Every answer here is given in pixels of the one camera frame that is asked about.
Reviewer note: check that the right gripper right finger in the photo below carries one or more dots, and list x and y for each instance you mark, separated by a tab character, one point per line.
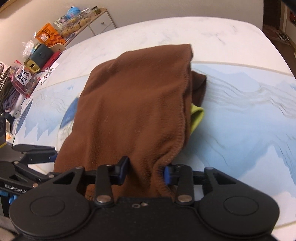
181	176

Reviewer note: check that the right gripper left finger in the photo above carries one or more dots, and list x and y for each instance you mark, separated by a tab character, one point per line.
106	177

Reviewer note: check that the multicolour fleece sweatshirt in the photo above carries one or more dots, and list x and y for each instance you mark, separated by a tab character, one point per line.
144	104

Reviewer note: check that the stack of folded clothes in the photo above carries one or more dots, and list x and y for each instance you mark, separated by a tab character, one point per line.
9	94

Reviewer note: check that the light blue printed bedsheet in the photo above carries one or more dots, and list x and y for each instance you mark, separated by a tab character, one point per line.
248	130

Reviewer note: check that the clear bag with red trim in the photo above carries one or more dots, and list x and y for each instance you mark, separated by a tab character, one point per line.
22	79

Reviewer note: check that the white sticker sheet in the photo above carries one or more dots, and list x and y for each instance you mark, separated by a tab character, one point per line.
47	73

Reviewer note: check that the dark green pouch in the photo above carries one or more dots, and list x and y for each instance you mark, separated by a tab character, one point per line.
39	58

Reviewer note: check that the red flat box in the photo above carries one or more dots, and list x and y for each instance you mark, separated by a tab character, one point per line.
51	60

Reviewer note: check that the orange snack bag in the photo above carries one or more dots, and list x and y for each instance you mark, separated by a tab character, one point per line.
49	36

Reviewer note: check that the white sideboard cabinet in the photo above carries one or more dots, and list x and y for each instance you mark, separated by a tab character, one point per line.
99	24

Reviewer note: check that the blue globe ball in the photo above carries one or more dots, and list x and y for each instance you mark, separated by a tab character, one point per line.
73	11

